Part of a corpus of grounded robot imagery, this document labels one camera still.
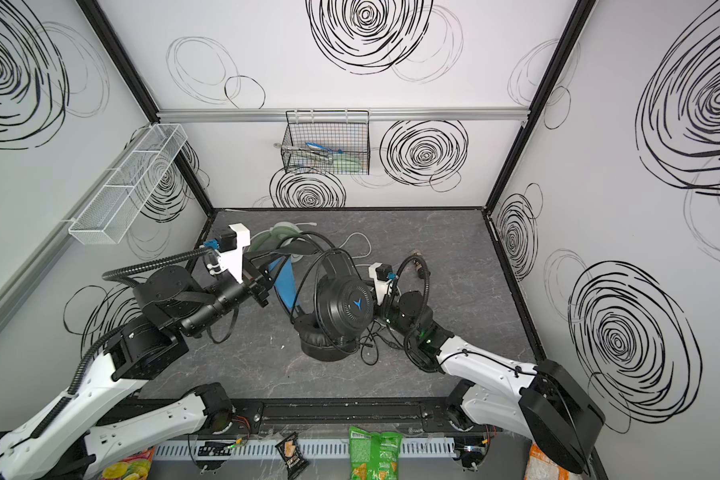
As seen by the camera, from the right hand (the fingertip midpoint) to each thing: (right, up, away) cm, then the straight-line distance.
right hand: (349, 286), depth 73 cm
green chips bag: (+6, -36, -8) cm, 38 cm away
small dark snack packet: (-14, -37, -5) cm, 40 cm away
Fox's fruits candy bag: (-46, -38, -9) cm, 61 cm away
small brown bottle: (+22, +7, +31) cm, 39 cm away
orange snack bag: (+43, -38, -9) cm, 58 cm away
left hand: (-10, +10, -20) cm, 25 cm away
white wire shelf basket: (-59, +17, -1) cm, 62 cm away
